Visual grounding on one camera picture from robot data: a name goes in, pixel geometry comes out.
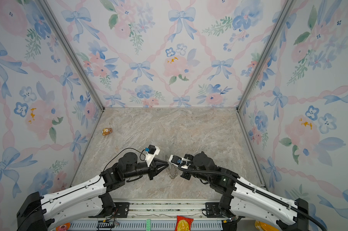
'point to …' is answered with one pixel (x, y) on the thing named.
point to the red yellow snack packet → (183, 224)
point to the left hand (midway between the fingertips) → (168, 164)
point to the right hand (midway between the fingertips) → (176, 158)
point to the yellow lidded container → (262, 226)
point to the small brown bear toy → (106, 131)
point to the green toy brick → (148, 224)
